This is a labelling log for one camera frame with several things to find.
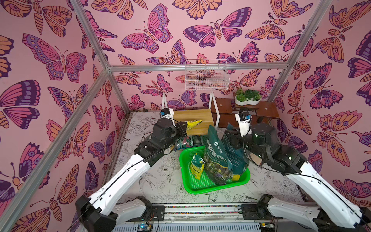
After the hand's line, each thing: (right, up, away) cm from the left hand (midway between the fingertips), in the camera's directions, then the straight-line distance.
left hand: (189, 122), depth 69 cm
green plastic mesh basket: (+3, -37, +14) cm, 40 cm away
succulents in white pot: (+36, +16, +20) cm, 44 cm away
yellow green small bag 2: (+1, -1, +3) cm, 4 cm away
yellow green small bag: (+4, -24, +11) cm, 27 cm away
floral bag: (-2, -12, +21) cm, 24 cm away
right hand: (+17, -4, -5) cm, 18 cm away
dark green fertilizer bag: (+14, -23, +4) cm, 27 cm away
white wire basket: (+13, +32, +26) cm, 43 cm away
